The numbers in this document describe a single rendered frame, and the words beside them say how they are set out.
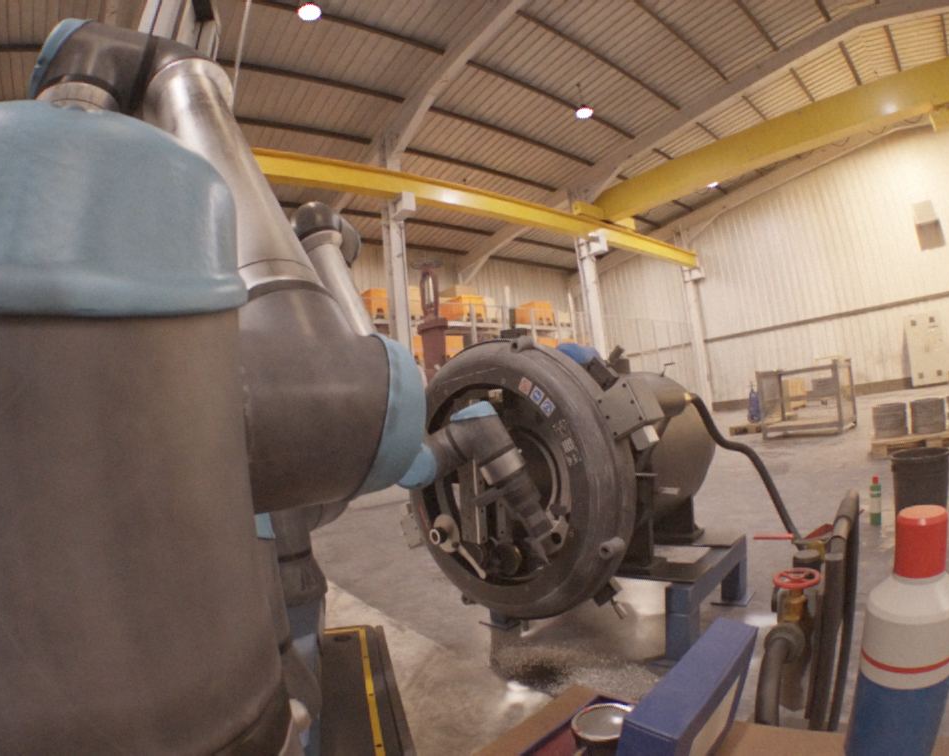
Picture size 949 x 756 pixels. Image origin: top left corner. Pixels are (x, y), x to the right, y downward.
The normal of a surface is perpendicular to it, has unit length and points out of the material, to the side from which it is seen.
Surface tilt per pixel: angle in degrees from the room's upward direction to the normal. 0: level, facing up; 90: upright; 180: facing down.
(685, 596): 90
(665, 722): 10
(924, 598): 42
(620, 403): 90
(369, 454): 116
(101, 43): 90
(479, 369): 90
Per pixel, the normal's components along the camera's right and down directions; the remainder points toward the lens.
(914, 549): -0.89, 0.06
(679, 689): 0.01, -1.00
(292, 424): 0.74, -0.08
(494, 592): -0.72, 0.02
